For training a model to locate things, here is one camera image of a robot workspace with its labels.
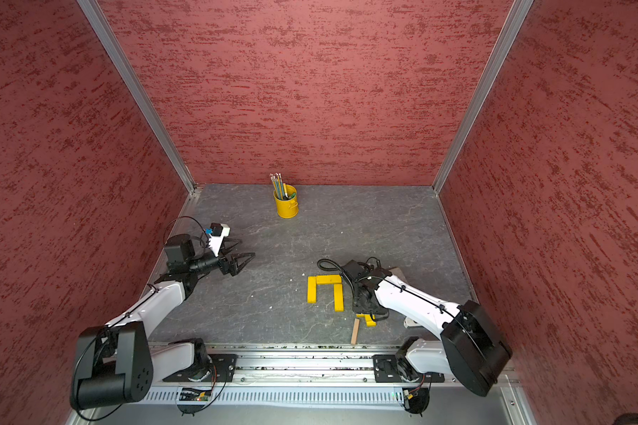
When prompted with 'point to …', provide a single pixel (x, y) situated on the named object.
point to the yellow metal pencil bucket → (287, 208)
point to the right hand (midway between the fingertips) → (367, 312)
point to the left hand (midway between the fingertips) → (247, 252)
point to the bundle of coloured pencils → (279, 187)
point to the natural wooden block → (354, 336)
